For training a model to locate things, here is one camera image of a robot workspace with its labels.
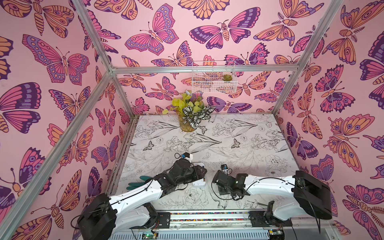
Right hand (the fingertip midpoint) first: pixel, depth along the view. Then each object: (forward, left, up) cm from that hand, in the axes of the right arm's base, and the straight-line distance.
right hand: (221, 186), depth 85 cm
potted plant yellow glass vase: (+37, +18, +23) cm, 47 cm away
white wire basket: (+57, +4, +34) cm, 67 cm away
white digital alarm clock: (+1, +11, +4) cm, 12 cm away
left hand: (+3, +9, +12) cm, 16 cm away
